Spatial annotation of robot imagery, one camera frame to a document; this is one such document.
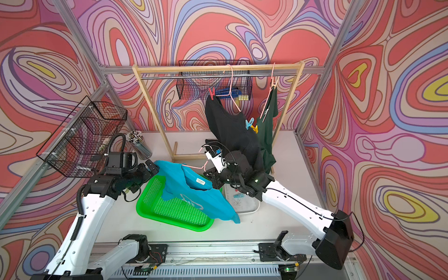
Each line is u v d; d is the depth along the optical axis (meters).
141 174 0.65
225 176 0.61
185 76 0.63
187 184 0.72
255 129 0.62
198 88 1.01
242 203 0.88
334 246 0.37
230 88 0.63
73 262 0.37
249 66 0.60
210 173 0.65
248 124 0.60
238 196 0.91
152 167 0.67
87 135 0.80
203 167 0.69
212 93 0.77
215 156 0.61
